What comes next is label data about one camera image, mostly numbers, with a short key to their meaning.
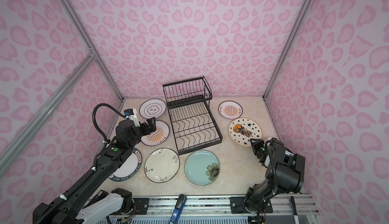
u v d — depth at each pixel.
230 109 1.13
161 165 0.86
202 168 0.84
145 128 0.69
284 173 0.46
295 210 0.71
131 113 0.68
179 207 0.69
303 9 0.75
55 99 0.67
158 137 0.98
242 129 1.01
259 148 0.83
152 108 1.13
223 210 0.72
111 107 0.61
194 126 1.01
